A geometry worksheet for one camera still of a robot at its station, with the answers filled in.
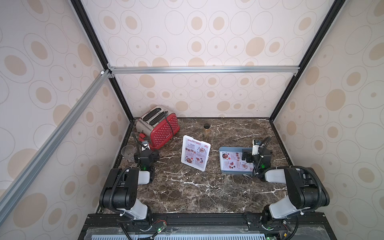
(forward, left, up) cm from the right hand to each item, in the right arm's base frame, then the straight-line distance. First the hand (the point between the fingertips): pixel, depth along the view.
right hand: (257, 149), depth 95 cm
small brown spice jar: (+17, +32, +3) cm, 37 cm away
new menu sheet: (-6, +15, -5) cm, 17 cm away
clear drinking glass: (-6, +82, +2) cm, 82 cm away
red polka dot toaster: (+6, +62, +14) cm, 64 cm away
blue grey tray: (+3, +11, -6) cm, 12 cm away
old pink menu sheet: (-9, +39, +7) cm, 40 cm away
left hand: (-4, +68, +4) cm, 68 cm away
